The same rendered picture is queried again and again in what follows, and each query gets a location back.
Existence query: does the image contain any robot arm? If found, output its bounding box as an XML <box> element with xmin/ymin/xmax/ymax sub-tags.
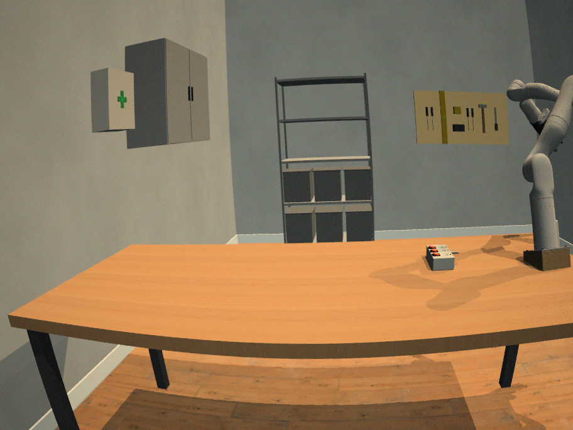
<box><xmin>506</xmin><ymin>75</ymin><xmax>573</xmax><ymax>250</ymax></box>

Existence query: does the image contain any beige power strip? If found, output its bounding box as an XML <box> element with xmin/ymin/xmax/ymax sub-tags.
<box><xmin>426</xmin><ymin>245</ymin><xmax>459</xmax><ymax>270</ymax></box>

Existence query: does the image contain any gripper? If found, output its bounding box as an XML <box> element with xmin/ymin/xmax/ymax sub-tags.
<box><xmin>526</xmin><ymin>107</ymin><xmax>550</xmax><ymax>135</ymax></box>

